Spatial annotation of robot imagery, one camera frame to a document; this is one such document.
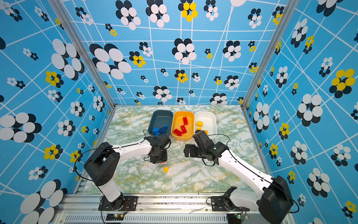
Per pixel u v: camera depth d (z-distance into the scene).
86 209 0.73
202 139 0.60
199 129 1.02
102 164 0.47
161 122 1.08
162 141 0.72
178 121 1.10
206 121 1.07
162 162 0.89
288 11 0.69
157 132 0.99
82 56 0.87
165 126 1.02
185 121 1.08
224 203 0.65
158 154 0.75
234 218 0.69
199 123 1.05
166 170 0.85
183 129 1.03
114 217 0.72
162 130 1.02
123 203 0.71
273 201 0.39
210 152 0.55
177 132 1.02
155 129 1.02
